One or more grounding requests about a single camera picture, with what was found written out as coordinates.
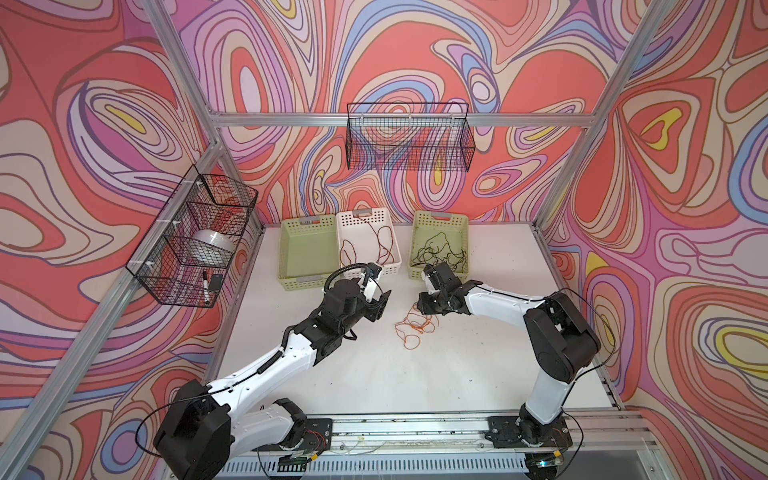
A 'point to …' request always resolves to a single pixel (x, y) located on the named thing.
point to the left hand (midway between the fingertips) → (383, 284)
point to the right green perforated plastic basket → (424, 224)
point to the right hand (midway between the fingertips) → (424, 310)
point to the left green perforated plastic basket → (309, 252)
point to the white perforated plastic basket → (366, 238)
